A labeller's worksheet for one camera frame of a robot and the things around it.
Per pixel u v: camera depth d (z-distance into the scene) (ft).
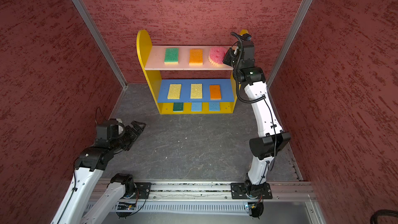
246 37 1.99
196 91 3.19
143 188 2.43
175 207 2.54
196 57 2.53
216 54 2.40
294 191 2.51
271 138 1.46
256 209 2.34
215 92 3.14
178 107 3.41
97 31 2.96
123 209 2.37
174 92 3.17
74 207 1.33
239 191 2.41
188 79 3.90
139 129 2.14
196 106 3.38
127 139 2.08
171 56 2.50
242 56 1.72
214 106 3.49
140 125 2.19
